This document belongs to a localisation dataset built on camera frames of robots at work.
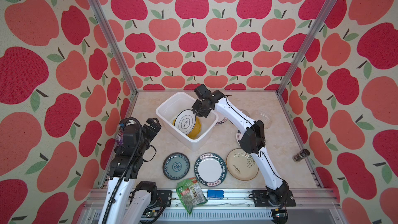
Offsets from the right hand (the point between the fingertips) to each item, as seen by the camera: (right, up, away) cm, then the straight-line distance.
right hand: (192, 114), depth 92 cm
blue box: (+12, -39, -15) cm, 44 cm away
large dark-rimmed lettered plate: (+10, -30, -9) cm, 33 cm away
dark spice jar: (+59, -19, -13) cm, 63 cm away
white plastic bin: (-16, +2, +4) cm, 16 cm away
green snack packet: (0, -38, -17) cm, 41 cm away
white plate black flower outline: (-5, -5, +6) cm, 9 cm away
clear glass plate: (+47, -2, +15) cm, 49 cm away
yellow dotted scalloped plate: (+2, -12, +4) cm, 13 cm away
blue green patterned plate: (-9, -28, -7) cm, 31 cm away
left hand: (-16, -4, -21) cm, 27 cm away
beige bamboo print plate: (+28, -28, -7) cm, 40 cm away
